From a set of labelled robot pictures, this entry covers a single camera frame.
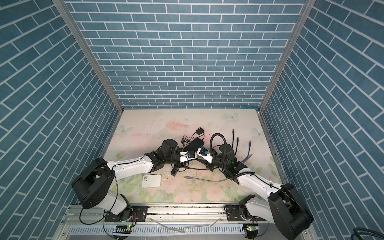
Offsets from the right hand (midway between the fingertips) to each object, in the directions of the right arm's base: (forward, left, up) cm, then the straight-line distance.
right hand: (198, 154), depth 81 cm
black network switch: (+13, +4, -12) cm, 18 cm away
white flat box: (-13, +25, -11) cm, 30 cm away
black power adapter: (-7, +13, -9) cm, 18 cm away
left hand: (0, +4, -4) cm, 6 cm away
